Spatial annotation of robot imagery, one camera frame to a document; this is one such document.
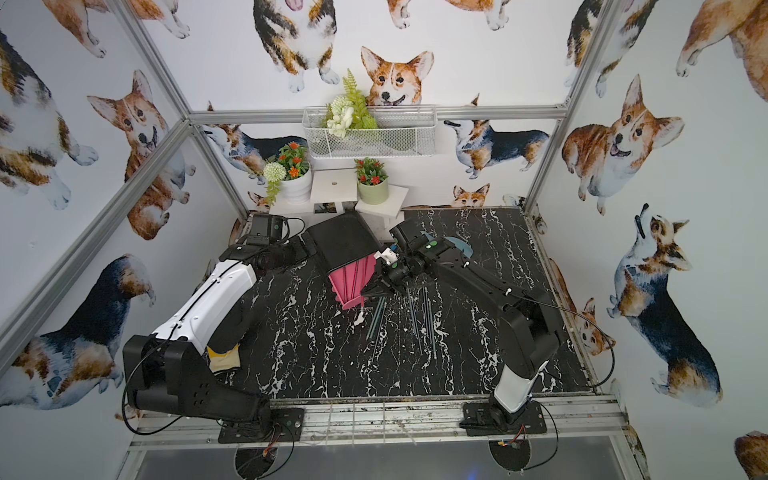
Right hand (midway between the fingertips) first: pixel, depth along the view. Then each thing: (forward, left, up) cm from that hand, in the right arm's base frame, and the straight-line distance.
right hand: (357, 293), depth 73 cm
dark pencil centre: (+5, -14, -22) cm, 26 cm away
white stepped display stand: (+37, +11, 0) cm, 39 cm away
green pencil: (+4, -3, -22) cm, 22 cm away
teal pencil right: (+2, -19, -22) cm, 29 cm away
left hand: (+17, +16, -2) cm, 24 cm away
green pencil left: (+4, -2, -22) cm, 22 cm away
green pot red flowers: (+37, -2, +3) cm, 38 cm away
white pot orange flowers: (+38, +25, +6) cm, 45 cm away
